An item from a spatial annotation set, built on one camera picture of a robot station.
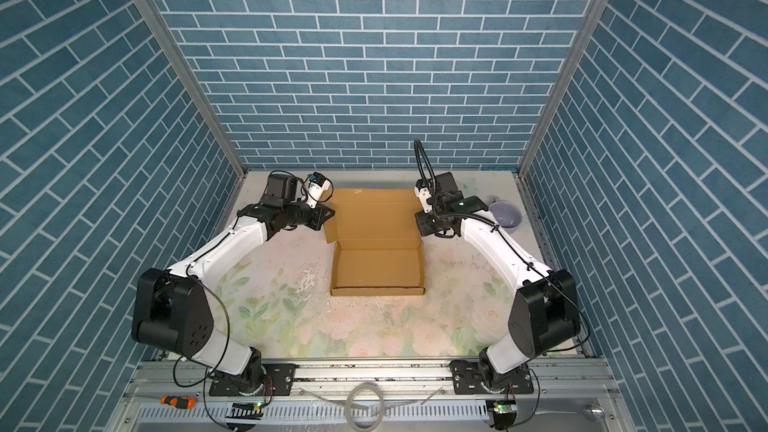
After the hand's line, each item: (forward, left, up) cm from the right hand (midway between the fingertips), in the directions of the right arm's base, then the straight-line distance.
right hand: (419, 218), depth 86 cm
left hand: (0, +25, +1) cm, 25 cm away
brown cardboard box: (-3, +14, -15) cm, 21 cm away
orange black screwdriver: (-47, +54, -14) cm, 73 cm away
